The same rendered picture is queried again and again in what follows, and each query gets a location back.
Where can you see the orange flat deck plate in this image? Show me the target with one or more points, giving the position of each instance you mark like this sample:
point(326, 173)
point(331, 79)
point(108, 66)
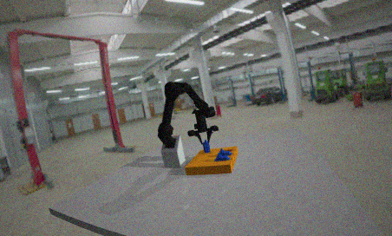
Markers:
point(220, 160)

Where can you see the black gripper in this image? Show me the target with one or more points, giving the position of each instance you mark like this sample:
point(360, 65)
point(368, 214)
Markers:
point(202, 127)

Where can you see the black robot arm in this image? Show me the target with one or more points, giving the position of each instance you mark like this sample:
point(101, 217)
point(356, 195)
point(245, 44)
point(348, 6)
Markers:
point(172, 91)

